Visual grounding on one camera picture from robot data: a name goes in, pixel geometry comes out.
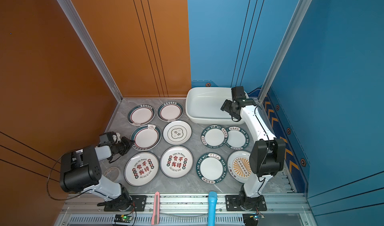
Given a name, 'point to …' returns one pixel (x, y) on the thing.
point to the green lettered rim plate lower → (211, 168)
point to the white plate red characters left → (141, 169)
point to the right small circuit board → (257, 217)
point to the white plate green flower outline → (177, 132)
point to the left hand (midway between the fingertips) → (134, 140)
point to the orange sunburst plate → (238, 166)
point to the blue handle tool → (212, 197)
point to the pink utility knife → (155, 219)
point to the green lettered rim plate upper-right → (238, 138)
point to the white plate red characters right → (176, 162)
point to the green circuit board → (125, 218)
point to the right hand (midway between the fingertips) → (227, 109)
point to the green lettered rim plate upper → (214, 136)
